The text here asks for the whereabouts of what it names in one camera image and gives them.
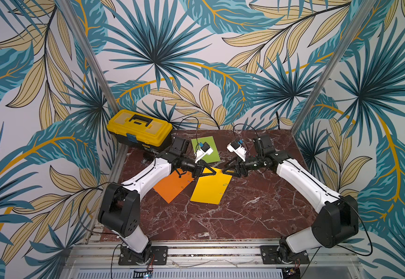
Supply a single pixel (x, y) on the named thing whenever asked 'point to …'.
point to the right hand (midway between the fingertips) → (225, 168)
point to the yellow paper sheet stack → (210, 188)
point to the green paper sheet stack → (214, 156)
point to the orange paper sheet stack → (169, 188)
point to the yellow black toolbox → (144, 131)
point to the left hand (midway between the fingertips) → (213, 175)
